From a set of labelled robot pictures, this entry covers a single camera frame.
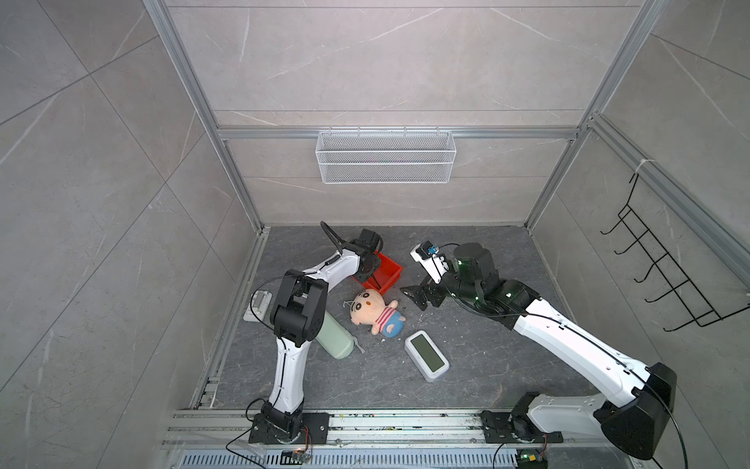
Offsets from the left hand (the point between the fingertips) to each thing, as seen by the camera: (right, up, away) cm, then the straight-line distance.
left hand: (374, 259), depth 102 cm
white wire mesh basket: (+4, +36, -1) cm, 36 cm away
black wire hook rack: (+70, -6, -39) cm, 80 cm away
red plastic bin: (+4, -5, +2) cm, 7 cm away
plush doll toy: (-1, -14, -14) cm, 20 cm away
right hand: (+11, -2, -29) cm, 31 cm away
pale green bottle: (-11, -23, -16) cm, 30 cm away
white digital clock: (+16, -27, -20) cm, 37 cm away
